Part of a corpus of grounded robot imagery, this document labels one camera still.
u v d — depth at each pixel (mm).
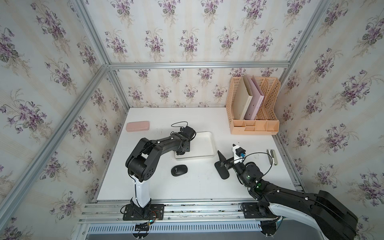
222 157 721
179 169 857
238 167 689
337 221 413
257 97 868
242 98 983
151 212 719
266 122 1008
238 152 638
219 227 701
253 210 706
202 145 961
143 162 494
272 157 905
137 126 1069
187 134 784
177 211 748
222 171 856
